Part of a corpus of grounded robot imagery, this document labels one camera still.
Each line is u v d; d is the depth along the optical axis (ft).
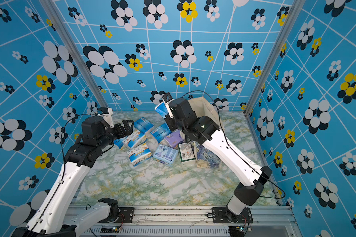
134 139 3.10
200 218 2.41
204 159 2.81
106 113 1.97
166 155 2.93
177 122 1.59
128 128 2.03
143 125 3.33
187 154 2.93
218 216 2.40
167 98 1.76
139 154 2.92
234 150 1.38
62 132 2.58
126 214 2.42
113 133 1.95
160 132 3.26
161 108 2.14
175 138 3.17
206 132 1.41
